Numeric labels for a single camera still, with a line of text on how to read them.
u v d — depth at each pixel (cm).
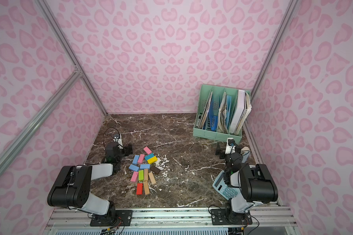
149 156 95
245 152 94
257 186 45
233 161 68
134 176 86
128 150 88
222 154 82
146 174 87
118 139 82
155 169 90
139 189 82
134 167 90
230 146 76
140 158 93
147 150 98
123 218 74
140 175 86
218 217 72
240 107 87
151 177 86
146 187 83
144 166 90
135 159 93
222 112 90
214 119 98
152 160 93
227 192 80
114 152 71
